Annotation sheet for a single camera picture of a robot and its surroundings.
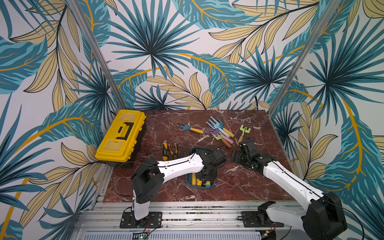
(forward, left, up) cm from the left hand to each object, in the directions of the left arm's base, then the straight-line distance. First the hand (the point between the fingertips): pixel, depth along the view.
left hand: (209, 181), depth 80 cm
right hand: (+13, -17, +3) cm, 22 cm away
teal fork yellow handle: (+42, -12, -5) cm, 44 cm away
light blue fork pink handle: (+43, -8, -5) cm, 44 cm away
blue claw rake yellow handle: (+41, +14, -6) cm, 44 cm away
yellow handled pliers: (+18, +20, -5) cm, 28 cm away
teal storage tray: (+1, +8, -4) cm, 9 cm away
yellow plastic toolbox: (+19, +48, +10) cm, 52 cm away
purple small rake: (+37, -7, -5) cm, 38 cm away
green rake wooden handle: (+41, -28, -7) cm, 50 cm away
